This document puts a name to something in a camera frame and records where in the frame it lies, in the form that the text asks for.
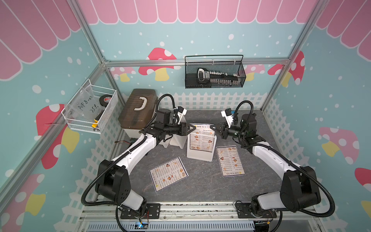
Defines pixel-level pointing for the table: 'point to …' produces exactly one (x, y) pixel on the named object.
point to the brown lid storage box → (137, 110)
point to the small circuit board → (141, 225)
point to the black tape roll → (105, 99)
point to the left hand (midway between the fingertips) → (192, 130)
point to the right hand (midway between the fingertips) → (211, 127)
